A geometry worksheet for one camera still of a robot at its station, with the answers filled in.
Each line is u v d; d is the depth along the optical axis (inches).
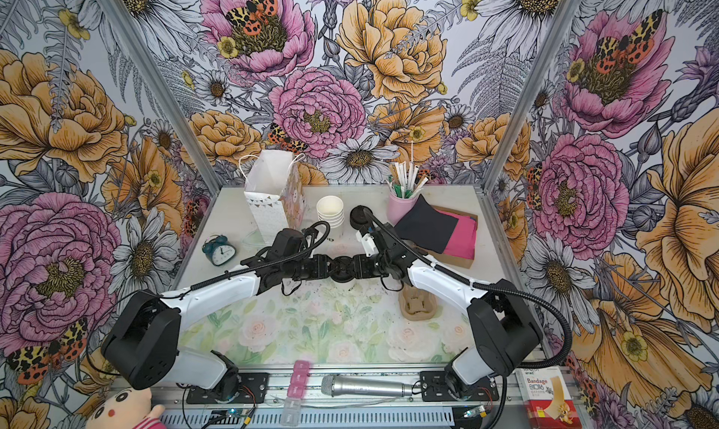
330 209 38.1
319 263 29.9
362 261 29.8
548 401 27.1
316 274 29.4
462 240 40.2
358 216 41.7
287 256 26.4
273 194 32.8
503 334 17.0
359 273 29.3
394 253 26.5
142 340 16.9
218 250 37.4
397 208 40.7
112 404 26.2
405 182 41.0
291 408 27.6
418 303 34.3
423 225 42.4
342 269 32.9
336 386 28.2
